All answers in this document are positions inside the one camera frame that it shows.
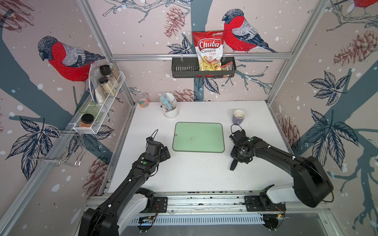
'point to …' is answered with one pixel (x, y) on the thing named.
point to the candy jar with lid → (142, 99)
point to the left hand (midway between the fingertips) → (163, 148)
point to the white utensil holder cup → (173, 113)
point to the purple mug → (238, 116)
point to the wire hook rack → (80, 145)
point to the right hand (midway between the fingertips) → (233, 155)
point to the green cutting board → (196, 136)
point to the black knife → (233, 164)
